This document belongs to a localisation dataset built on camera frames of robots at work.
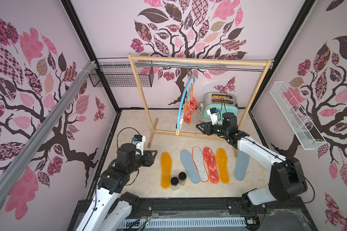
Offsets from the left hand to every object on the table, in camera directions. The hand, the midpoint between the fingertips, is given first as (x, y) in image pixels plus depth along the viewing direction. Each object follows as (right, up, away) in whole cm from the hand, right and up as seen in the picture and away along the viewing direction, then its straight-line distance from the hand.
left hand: (152, 155), depth 72 cm
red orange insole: (+34, -8, +18) cm, 39 cm away
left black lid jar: (+11, -16, +1) cm, 20 cm away
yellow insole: (+42, -8, +21) cm, 47 cm away
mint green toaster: (+46, +31, +29) cm, 63 cm away
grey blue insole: (+18, -6, +21) cm, 29 cm away
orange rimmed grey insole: (+27, -7, +20) cm, 34 cm away
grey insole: (+53, -11, +16) cm, 56 cm away
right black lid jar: (+15, -13, +3) cm, 20 cm away
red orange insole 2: (+21, +25, +21) cm, 39 cm away
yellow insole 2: (+5, -8, +20) cm, 22 cm away
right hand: (+25, +14, +11) cm, 30 cm away
